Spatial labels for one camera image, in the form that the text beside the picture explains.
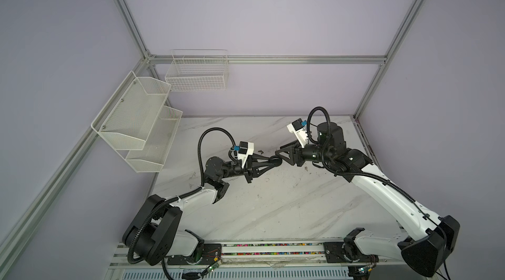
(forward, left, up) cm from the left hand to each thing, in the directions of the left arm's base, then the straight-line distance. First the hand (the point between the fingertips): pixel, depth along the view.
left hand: (272, 164), depth 68 cm
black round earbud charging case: (-1, -1, +3) cm, 3 cm away
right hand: (+3, -1, +2) cm, 4 cm away
